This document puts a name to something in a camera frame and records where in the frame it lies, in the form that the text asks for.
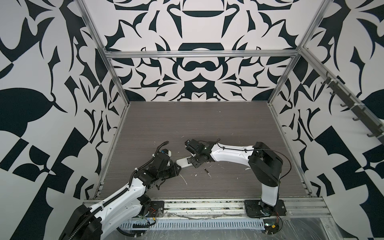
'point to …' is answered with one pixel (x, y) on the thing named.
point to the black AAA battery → (206, 170)
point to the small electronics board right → (272, 226)
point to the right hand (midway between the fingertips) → (195, 159)
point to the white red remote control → (183, 162)
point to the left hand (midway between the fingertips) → (180, 165)
